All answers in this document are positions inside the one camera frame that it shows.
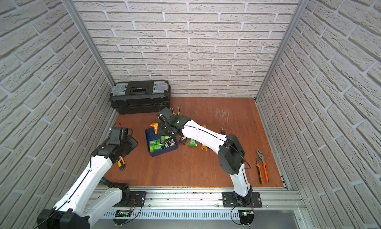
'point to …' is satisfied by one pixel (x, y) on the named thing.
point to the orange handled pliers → (260, 157)
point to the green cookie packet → (192, 142)
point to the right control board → (246, 217)
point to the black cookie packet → (182, 140)
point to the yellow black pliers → (178, 112)
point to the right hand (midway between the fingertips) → (161, 129)
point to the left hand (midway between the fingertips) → (136, 139)
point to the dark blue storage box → (151, 136)
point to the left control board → (122, 213)
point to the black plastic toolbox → (141, 96)
